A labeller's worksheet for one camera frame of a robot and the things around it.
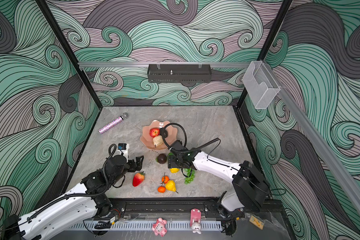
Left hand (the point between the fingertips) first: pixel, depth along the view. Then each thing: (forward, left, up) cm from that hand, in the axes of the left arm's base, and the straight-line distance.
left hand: (137, 155), depth 79 cm
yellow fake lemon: (-4, -20, -10) cm, 23 cm away
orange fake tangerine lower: (-14, -13, -11) cm, 22 cm away
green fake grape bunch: (-12, -28, +7) cm, 31 cm away
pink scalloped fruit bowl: (+18, -1, -10) cm, 21 cm away
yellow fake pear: (-12, -18, -9) cm, 24 cm away
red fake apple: (+20, -6, -6) cm, 22 cm away
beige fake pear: (+14, -9, -7) cm, 18 cm away
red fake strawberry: (-9, -1, -9) cm, 13 cm away
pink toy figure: (-30, -14, -9) cm, 34 cm away
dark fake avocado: (+21, -12, -8) cm, 25 cm away
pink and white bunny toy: (-27, -31, -12) cm, 43 cm away
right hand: (-1, -19, -7) cm, 20 cm away
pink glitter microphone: (+37, +19, -10) cm, 42 cm away
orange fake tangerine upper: (-8, -16, -11) cm, 21 cm away
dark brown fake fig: (+3, -12, -9) cm, 16 cm away
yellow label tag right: (-28, -60, -10) cm, 67 cm away
